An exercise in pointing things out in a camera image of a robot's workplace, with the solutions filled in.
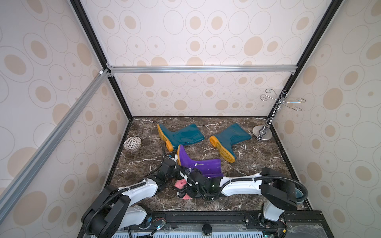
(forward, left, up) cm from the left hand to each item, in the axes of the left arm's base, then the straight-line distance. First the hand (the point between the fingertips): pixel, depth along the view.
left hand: (189, 170), depth 87 cm
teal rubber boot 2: (+21, -23, +1) cm, 31 cm away
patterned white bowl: (+21, +40, -3) cm, 45 cm away
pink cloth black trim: (-9, +4, +4) cm, 11 cm away
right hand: (-7, -1, -2) cm, 7 cm away
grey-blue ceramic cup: (-14, -57, +2) cm, 59 cm away
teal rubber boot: (+28, +1, -1) cm, 28 cm away
